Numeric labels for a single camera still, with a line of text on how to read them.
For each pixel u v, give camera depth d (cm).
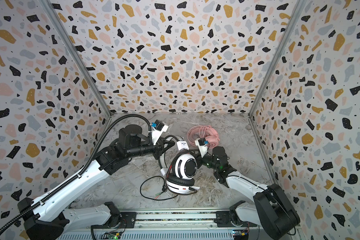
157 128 55
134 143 50
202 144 71
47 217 39
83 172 43
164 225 73
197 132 107
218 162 65
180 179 50
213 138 95
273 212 42
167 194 82
